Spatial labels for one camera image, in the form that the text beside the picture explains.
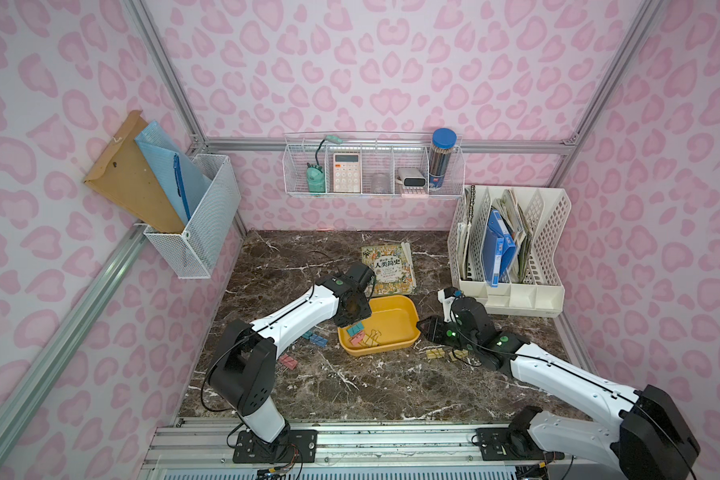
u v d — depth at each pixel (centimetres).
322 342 89
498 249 86
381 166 103
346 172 95
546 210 98
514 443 65
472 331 62
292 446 72
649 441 39
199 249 76
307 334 55
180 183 66
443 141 84
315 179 91
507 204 95
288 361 86
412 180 88
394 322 97
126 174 68
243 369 44
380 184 94
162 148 66
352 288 68
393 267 109
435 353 86
